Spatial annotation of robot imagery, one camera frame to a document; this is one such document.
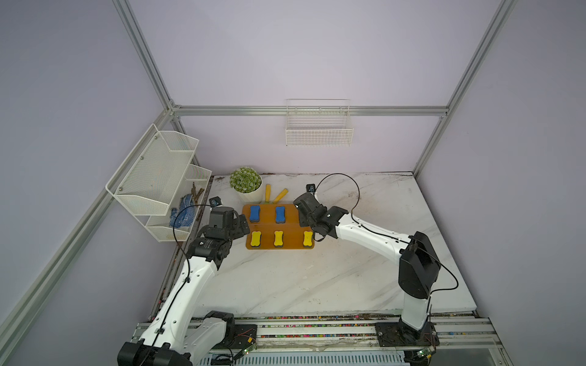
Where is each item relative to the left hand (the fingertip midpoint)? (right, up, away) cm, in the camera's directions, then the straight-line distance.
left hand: (229, 227), depth 80 cm
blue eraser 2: (+17, +4, +8) cm, 19 cm away
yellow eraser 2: (+16, -8, +14) cm, 23 cm away
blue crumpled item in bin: (-19, +3, +7) cm, 21 cm away
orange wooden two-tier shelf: (+15, -3, +20) cm, 25 cm away
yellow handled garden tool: (+9, +12, +32) cm, 35 cm away
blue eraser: (+7, +4, +8) cm, 12 cm away
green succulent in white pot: (+2, +16, +19) cm, 25 cm away
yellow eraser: (+6, -7, +16) cm, 19 cm away
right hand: (+29, +4, +9) cm, 31 cm away
